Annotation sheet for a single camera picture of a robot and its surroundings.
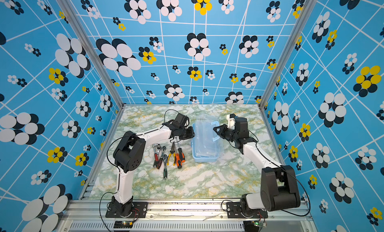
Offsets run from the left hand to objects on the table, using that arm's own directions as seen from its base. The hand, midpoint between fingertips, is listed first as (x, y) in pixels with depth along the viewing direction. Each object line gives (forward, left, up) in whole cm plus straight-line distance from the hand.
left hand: (196, 134), depth 96 cm
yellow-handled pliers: (-10, +15, -5) cm, 19 cm away
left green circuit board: (-47, +36, -8) cm, 60 cm away
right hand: (-3, -11, +11) cm, 15 cm away
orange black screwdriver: (-15, +10, -4) cm, 18 cm away
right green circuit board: (-48, -27, -5) cm, 55 cm away
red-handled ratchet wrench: (-8, +25, -4) cm, 27 cm away
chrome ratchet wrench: (-25, +18, -5) cm, 31 cm away
